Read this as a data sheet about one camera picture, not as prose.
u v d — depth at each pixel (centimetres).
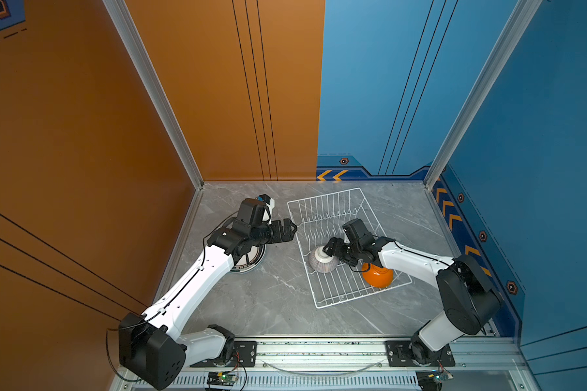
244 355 74
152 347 38
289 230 68
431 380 71
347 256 78
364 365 73
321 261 87
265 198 70
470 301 45
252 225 58
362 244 70
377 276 83
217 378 71
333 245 81
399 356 72
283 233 68
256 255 92
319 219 97
